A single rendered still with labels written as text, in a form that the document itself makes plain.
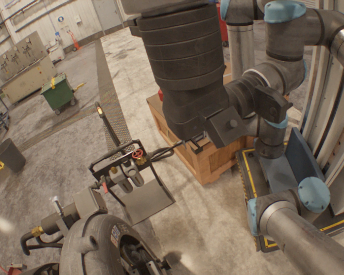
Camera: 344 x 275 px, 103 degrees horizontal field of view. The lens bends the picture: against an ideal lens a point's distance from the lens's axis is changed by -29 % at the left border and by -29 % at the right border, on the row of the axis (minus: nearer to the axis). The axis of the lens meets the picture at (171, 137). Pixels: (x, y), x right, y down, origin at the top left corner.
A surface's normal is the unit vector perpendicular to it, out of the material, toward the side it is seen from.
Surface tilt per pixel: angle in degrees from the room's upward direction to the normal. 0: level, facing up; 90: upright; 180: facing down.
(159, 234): 0
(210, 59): 90
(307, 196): 5
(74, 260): 17
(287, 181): 0
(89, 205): 22
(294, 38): 90
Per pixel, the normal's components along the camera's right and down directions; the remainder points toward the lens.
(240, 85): -0.07, -0.49
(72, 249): -0.37, -0.85
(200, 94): 0.50, 0.63
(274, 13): -0.85, 0.46
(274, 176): -0.22, -0.70
